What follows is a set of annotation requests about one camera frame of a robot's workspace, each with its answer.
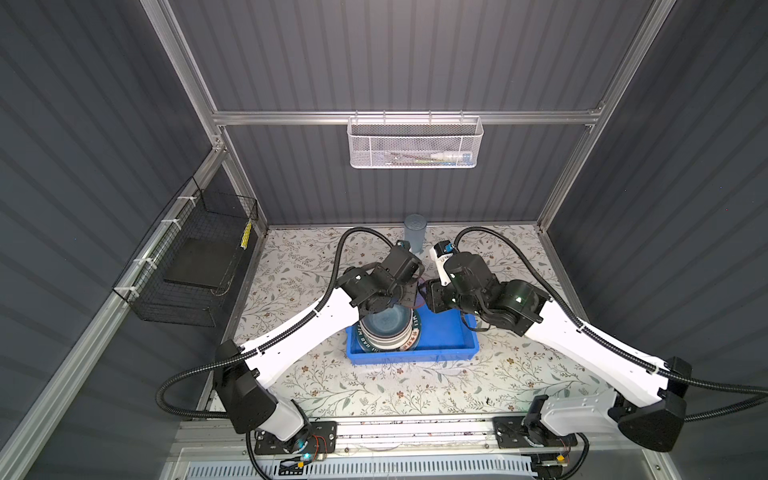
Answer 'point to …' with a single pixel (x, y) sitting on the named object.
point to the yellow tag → (246, 236)
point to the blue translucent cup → (415, 227)
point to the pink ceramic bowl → (383, 342)
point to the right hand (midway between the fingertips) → (427, 289)
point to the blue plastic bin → (449, 336)
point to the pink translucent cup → (421, 297)
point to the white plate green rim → (415, 337)
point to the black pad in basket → (201, 262)
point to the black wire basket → (197, 213)
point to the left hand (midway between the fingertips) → (410, 286)
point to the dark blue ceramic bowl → (391, 322)
